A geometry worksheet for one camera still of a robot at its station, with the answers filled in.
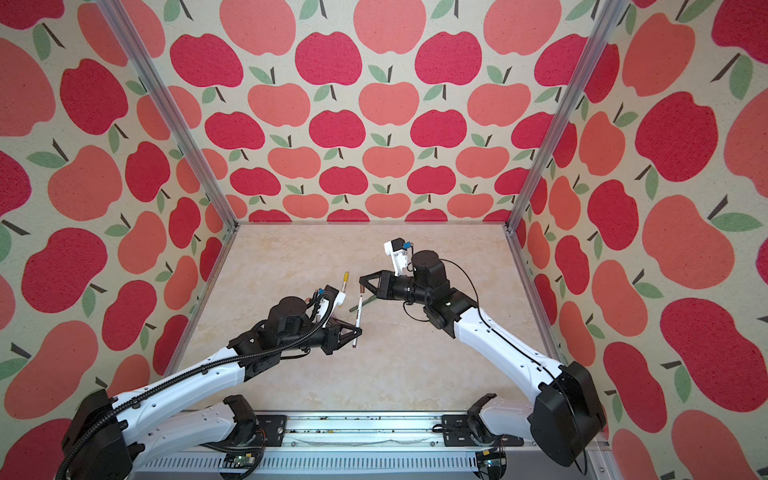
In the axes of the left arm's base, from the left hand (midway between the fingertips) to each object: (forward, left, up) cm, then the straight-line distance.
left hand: (363, 336), depth 71 cm
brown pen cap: (+9, 0, +7) cm, 12 cm away
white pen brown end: (-1, +2, -2) cm, 3 cm away
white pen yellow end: (+30, +8, -18) cm, 36 cm away
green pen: (+20, +2, -18) cm, 27 cm away
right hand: (+11, -1, +8) cm, 14 cm away
